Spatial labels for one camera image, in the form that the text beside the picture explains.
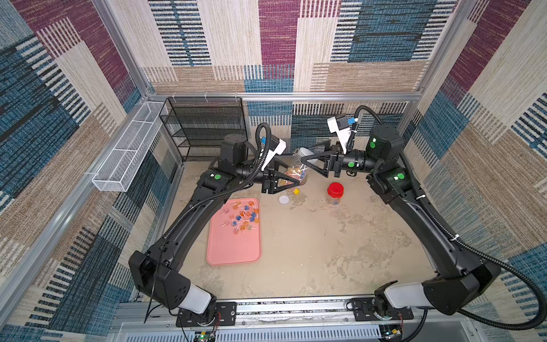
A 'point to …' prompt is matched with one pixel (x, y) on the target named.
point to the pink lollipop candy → (226, 222)
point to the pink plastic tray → (226, 248)
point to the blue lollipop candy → (239, 218)
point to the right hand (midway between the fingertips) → (307, 158)
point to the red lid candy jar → (335, 192)
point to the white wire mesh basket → (117, 170)
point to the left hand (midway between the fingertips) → (297, 179)
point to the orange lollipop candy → (242, 214)
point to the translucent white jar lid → (284, 199)
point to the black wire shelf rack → (199, 125)
